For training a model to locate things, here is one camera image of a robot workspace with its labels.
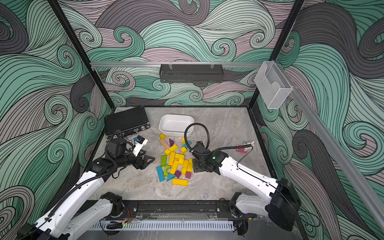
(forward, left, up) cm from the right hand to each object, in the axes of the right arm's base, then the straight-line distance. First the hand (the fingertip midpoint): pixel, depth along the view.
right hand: (196, 166), depth 78 cm
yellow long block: (-5, +9, -9) cm, 13 cm away
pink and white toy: (+14, -32, -10) cm, 36 cm away
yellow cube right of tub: (+22, +8, -9) cm, 26 cm away
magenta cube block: (-1, +5, -9) cm, 10 cm away
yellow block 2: (+3, +6, -9) cm, 12 cm away
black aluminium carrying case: (+34, +48, -3) cm, 59 cm away
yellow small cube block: (+14, +7, -7) cm, 17 cm away
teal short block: (0, +5, +23) cm, 23 cm away
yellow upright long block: (+8, +15, -8) cm, 19 cm away
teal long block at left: (-1, +21, -9) cm, 22 cm away
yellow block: (+9, +10, -7) cm, 15 cm away
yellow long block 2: (+3, +13, -9) cm, 16 cm away
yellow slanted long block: (+16, +14, -9) cm, 23 cm away
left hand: (+4, +25, +7) cm, 26 cm away
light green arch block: (+3, +17, -7) cm, 19 cm away
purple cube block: (-1, +10, -8) cm, 13 cm away
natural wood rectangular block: (+19, +20, -9) cm, 29 cm away
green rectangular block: (+8, +20, -9) cm, 23 cm away
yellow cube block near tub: (+24, +22, -8) cm, 34 cm away
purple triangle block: (+20, +16, -9) cm, 27 cm away
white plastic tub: (+35, +14, -8) cm, 38 cm away
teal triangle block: (-3, +15, -8) cm, 17 cm away
